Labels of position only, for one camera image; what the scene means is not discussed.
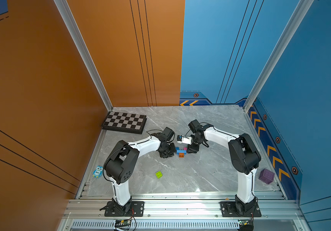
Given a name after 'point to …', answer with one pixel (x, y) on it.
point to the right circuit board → (246, 224)
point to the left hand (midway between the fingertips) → (175, 152)
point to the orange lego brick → (181, 155)
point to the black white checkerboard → (124, 122)
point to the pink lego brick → (185, 148)
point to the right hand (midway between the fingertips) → (189, 146)
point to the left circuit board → (122, 224)
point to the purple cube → (266, 176)
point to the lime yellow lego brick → (159, 174)
